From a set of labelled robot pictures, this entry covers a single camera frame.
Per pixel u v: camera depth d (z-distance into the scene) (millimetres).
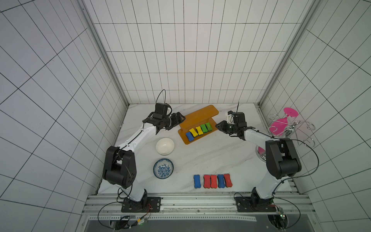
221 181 794
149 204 713
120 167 445
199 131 1003
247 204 726
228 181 791
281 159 481
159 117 670
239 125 748
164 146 918
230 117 874
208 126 1025
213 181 793
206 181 813
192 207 727
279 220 681
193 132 999
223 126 837
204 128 1008
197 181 805
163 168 846
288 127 712
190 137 972
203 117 895
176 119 771
